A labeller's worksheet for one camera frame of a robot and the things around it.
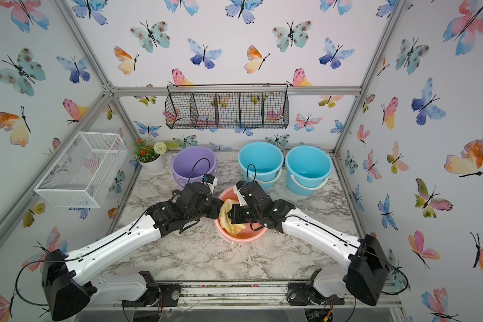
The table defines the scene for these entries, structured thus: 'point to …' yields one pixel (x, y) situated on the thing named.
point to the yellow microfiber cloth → (225, 220)
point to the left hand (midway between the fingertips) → (224, 201)
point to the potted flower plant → (149, 157)
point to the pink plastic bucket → (249, 235)
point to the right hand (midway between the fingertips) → (228, 214)
